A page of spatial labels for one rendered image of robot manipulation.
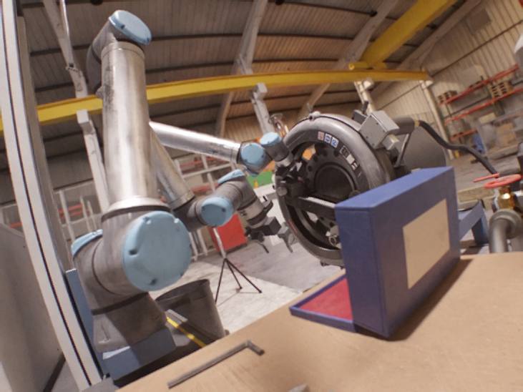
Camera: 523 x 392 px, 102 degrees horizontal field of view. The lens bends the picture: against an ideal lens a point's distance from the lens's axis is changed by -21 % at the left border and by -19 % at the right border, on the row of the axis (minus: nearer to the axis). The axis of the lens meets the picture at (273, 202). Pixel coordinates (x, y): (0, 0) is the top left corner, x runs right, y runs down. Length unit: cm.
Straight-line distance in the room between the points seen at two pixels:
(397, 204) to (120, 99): 62
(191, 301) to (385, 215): 123
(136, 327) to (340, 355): 53
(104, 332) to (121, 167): 38
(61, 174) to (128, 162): 1531
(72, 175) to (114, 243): 1513
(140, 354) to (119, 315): 10
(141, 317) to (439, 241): 62
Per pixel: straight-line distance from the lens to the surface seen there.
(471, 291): 29
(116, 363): 70
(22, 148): 92
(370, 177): 102
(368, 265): 21
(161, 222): 53
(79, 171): 1566
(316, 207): 124
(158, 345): 70
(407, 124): 119
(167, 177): 85
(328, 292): 36
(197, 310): 139
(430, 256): 27
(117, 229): 55
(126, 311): 69
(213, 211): 77
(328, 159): 132
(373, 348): 24
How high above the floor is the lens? 60
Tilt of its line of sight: 2 degrees up
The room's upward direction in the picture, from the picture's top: 19 degrees counter-clockwise
